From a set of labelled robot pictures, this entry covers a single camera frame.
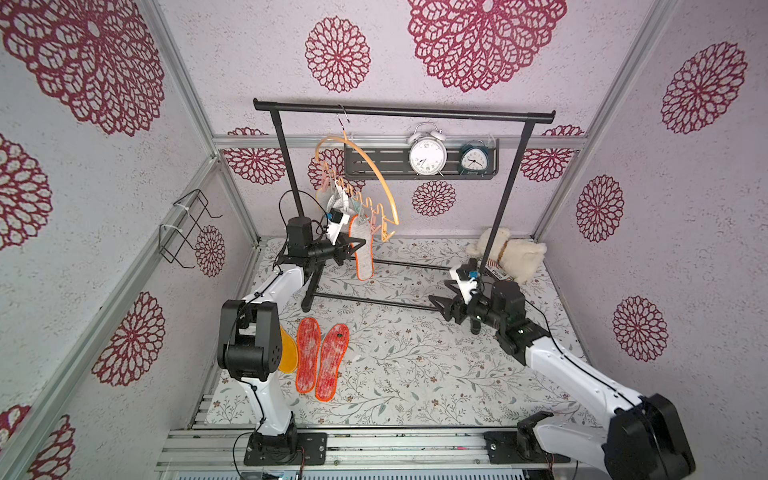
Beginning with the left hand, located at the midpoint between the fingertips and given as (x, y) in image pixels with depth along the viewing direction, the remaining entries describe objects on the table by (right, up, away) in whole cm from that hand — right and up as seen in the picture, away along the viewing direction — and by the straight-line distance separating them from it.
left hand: (363, 241), depth 87 cm
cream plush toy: (+53, -5, +16) cm, 56 cm away
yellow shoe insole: (-22, -34, +2) cm, 41 cm away
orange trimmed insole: (-10, -34, +2) cm, 35 cm away
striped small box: (+47, -9, +19) cm, 51 cm away
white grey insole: (-7, +12, -2) cm, 14 cm away
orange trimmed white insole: (0, +3, -9) cm, 9 cm away
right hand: (+20, -13, -9) cm, 26 cm away
